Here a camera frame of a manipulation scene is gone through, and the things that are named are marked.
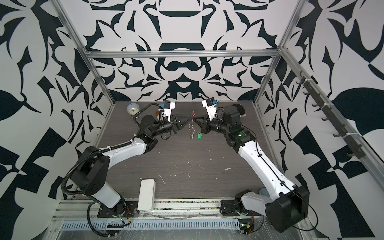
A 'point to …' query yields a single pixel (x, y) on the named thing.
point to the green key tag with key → (199, 135)
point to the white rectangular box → (147, 198)
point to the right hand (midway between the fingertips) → (194, 118)
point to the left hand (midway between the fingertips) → (193, 114)
